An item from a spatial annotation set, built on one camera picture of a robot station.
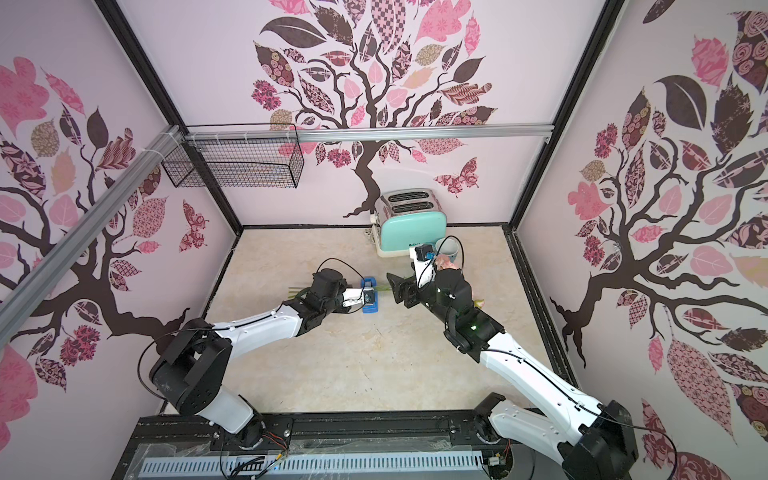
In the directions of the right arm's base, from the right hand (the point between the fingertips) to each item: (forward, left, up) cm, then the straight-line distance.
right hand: (401, 267), depth 72 cm
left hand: (+7, +17, -18) cm, 26 cm away
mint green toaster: (+30, -2, -12) cm, 33 cm away
